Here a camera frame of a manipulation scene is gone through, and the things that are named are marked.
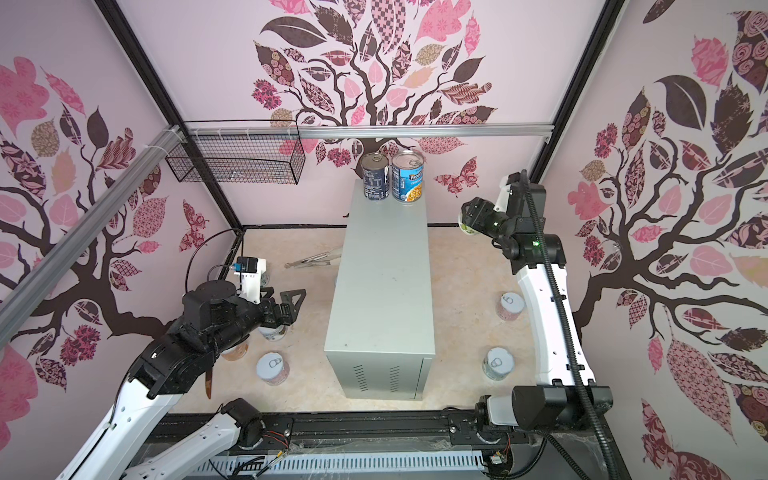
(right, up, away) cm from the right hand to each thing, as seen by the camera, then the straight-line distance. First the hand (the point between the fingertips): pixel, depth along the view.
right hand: (475, 205), depth 70 cm
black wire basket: (-69, +22, +25) cm, 76 cm away
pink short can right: (+17, -28, +22) cm, 39 cm away
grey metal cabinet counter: (-23, -28, -16) cm, 39 cm away
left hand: (-44, -21, -5) cm, 49 cm away
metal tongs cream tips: (-47, -14, +43) cm, 65 cm away
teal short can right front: (+9, -42, +9) cm, 44 cm away
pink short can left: (-53, -43, +9) cm, 69 cm away
